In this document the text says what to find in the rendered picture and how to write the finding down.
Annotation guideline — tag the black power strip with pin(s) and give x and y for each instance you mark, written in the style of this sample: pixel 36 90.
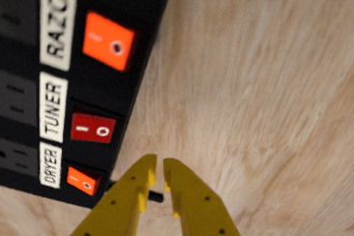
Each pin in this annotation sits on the black power strip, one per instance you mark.
pixel 70 73

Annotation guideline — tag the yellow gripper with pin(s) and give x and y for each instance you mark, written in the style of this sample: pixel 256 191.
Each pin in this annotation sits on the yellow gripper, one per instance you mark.
pixel 201 210

